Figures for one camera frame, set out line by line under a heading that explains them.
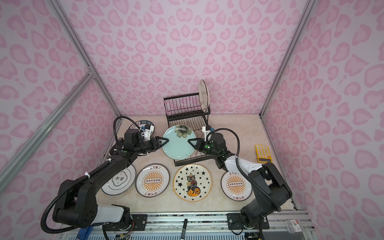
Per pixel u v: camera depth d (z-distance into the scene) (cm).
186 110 98
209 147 73
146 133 78
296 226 70
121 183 86
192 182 86
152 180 86
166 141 81
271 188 44
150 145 75
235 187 84
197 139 79
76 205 42
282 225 73
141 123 114
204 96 98
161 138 79
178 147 83
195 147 75
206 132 79
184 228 71
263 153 97
